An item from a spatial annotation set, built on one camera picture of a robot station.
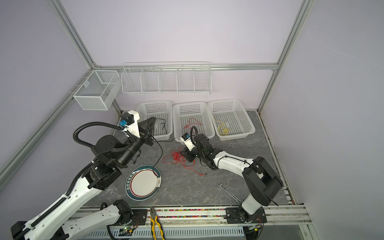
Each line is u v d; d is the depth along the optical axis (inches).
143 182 33.6
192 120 45.4
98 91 39.0
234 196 31.7
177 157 34.9
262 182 17.7
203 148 26.4
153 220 28.5
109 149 16.1
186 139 29.6
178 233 25.3
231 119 45.4
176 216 29.7
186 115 45.6
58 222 15.9
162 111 47.1
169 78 38.0
